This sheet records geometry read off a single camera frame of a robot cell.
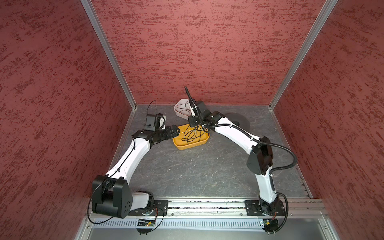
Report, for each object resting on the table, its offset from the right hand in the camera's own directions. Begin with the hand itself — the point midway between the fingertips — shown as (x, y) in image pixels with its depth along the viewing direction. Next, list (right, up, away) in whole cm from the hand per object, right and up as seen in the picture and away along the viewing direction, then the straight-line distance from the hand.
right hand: (191, 120), depth 88 cm
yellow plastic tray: (-7, -16, +5) cm, 18 cm away
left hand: (-10, -9, -4) cm, 14 cm away
